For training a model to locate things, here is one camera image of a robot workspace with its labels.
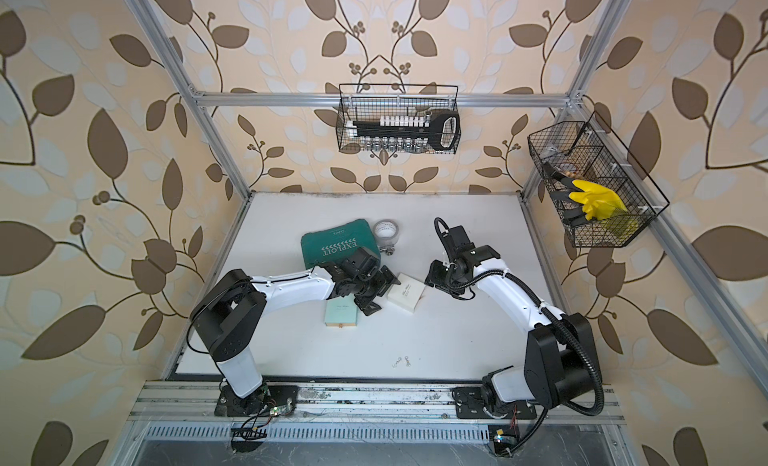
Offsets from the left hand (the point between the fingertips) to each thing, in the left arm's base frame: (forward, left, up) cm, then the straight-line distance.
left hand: (394, 288), depth 87 cm
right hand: (0, -11, +2) cm, 11 cm away
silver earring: (-19, -4, -8) cm, 21 cm away
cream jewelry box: (0, -4, -5) cm, 6 cm away
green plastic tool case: (+17, +19, -2) cm, 26 cm away
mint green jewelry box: (-5, +16, -5) cm, 17 cm away
